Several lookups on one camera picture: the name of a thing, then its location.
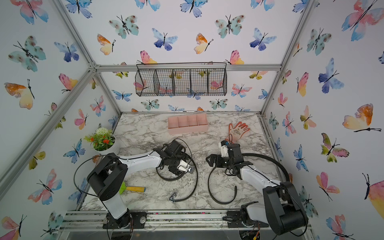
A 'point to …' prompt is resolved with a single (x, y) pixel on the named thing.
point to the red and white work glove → (235, 134)
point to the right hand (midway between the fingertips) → (214, 158)
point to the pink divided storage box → (188, 124)
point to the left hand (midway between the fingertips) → (186, 160)
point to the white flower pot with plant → (103, 141)
